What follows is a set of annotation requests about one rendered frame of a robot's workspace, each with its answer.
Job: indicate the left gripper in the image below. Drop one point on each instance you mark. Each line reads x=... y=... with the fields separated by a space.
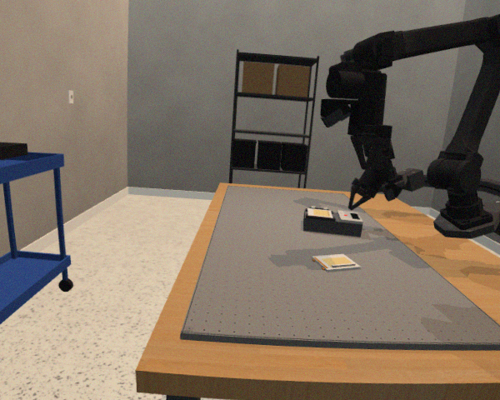
x=373 y=137

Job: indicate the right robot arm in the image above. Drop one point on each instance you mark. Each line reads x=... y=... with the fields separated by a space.
x=390 y=190

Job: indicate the white cassette with copper tabs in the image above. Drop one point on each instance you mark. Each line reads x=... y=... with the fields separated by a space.
x=327 y=261

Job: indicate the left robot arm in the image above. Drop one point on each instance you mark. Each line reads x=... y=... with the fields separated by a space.
x=347 y=80

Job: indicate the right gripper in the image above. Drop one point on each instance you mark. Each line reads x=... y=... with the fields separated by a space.
x=366 y=192

